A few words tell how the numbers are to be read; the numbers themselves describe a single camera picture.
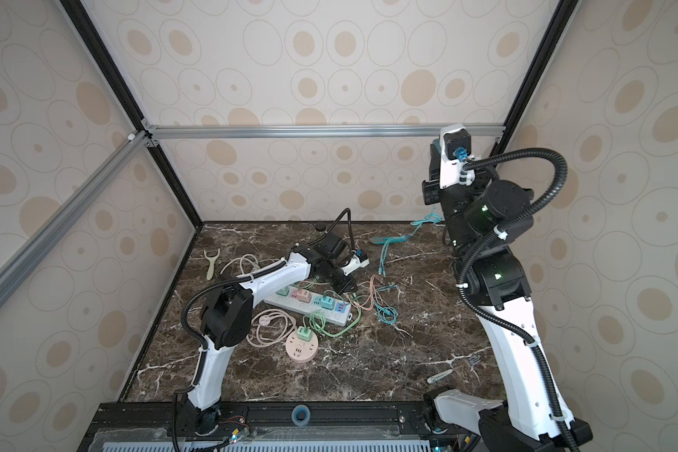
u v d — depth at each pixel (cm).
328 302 89
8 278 53
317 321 90
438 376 81
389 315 92
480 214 36
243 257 102
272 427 73
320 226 107
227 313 54
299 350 83
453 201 43
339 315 91
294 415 73
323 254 73
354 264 83
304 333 81
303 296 90
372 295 93
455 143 37
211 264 106
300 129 164
